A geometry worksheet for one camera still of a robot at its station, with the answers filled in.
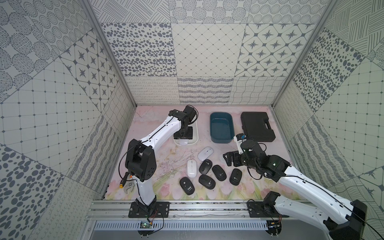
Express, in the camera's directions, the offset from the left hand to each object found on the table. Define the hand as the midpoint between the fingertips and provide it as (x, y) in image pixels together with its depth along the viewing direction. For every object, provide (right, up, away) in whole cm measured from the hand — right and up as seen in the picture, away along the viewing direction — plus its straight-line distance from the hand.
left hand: (190, 138), depth 86 cm
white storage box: (+2, 0, +12) cm, 12 cm away
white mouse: (-4, -3, +1) cm, 5 cm away
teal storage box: (+22, +5, +19) cm, 29 cm away
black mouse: (+9, -18, +2) cm, 20 cm away
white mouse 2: (+1, -17, 0) cm, 17 cm away
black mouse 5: (-2, -26, -6) cm, 26 cm away
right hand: (+22, -8, -9) cm, 25 cm away
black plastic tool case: (+45, +6, +15) cm, 47 cm away
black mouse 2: (+17, -20, 0) cm, 26 cm away
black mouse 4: (+9, -24, -4) cm, 26 cm away
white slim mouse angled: (+9, -10, +7) cm, 15 cm away
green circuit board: (-22, -41, -14) cm, 48 cm away
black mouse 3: (+25, -21, -3) cm, 33 cm away
